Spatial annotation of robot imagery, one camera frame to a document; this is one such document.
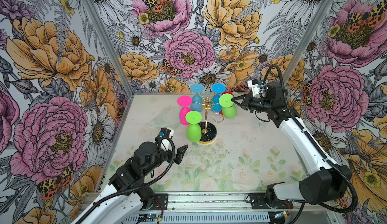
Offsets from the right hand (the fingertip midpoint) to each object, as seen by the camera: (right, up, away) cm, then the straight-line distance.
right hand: (232, 103), depth 73 cm
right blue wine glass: (-5, +8, +11) cm, 14 cm away
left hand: (-25, -19, -2) cm, 32 cm away
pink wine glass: (-23, +1, +4) cm, 23 cm away
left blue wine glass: (-17, 0, +5) cm, 17 cm away
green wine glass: (-18, -13, +3) cm, 23 cm away
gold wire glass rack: (-9, -16, +27) cm, 32 cm away
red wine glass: (+8, +11, +54) cm, 55 cm away
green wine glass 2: (0, -3, +8) cm, 9 cm away
